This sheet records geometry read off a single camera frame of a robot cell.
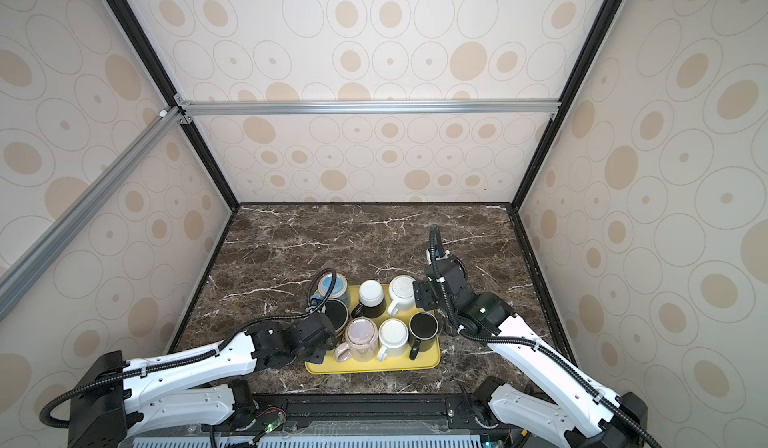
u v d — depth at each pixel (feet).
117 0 2.29
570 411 1.37
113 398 1.34
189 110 3.00
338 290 2.74
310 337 1.97
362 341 2.42
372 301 2.75
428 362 2.67
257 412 2.39
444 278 1.74
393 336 2.64
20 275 1.69
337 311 2.62
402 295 2.80
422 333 2.54
